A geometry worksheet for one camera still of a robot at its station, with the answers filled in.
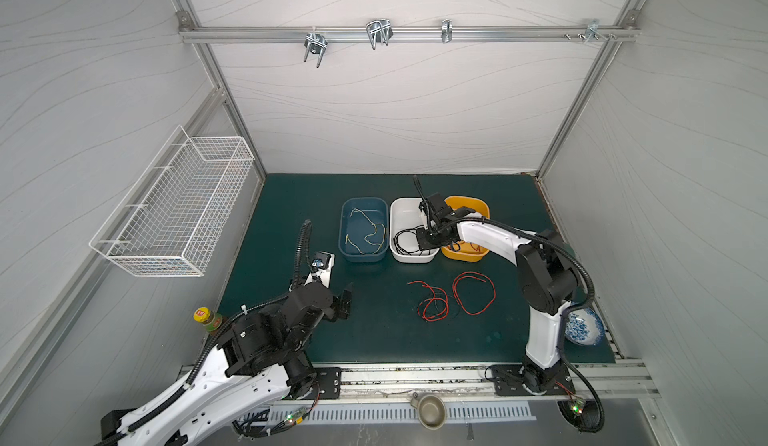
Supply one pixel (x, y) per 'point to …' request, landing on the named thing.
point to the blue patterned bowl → (583, 326)
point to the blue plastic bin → (363, 230)
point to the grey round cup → (431, 410)
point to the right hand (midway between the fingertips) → (426, 234)
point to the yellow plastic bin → (460, 250)
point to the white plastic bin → (404, 213)
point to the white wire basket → (171, 220)
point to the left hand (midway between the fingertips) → (339, 277)
